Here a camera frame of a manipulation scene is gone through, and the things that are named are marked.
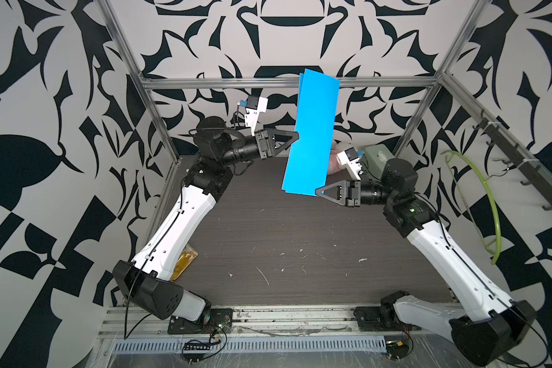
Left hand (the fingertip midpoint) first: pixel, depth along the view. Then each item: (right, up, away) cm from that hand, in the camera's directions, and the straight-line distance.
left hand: (295, 131), depth 54 cm
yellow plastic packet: (-39, -41, +32) cm, 65 cm away
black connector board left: (-30, -64, +17) cm, 73 cm away
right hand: (+6, -15, +4) cm, 17 cm away
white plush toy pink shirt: (+25, +5, +60) cm, 65 cm away
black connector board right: (+33, -64, +18) cm, 74 cm away
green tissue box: (+43, -1, +57) cm, 72 cm away
